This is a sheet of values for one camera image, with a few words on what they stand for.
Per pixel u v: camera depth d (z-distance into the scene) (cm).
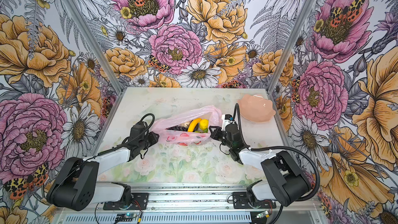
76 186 43
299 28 87
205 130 93
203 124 96
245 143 63
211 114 85
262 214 72
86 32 88
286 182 43
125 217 71
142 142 75
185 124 94
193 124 94
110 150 57
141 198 75
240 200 74
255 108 108
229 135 69
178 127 95
